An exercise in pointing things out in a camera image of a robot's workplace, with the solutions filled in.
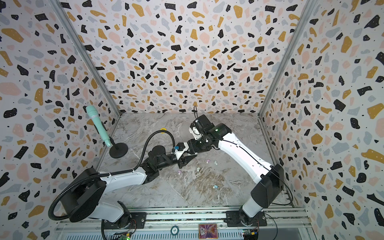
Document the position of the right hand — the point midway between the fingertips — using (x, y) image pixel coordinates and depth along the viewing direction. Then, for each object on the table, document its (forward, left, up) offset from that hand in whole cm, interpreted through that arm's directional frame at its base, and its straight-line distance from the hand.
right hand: (190, 148), depth 74 cm
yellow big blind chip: (+31, +24, -24) cm, 46 cm away
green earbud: (-1, -3, -23) cm, 24 cm away
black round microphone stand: (+10, +49, -21) cm, 54 cm away
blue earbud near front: (-11, -14, -23) cm, 29 cm away
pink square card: (-32, -9, -21) cm, 40 cm away
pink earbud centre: (+4, -9, -23) cm, 25 cm away
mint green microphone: (+13, +49, +9) cm, 52 cm away
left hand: (0, -3, -2) cm, 3 cm away
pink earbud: (-3, +8, -22) cm, 24 cm away
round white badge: (-32, +7, -22) cm, 40 cm away
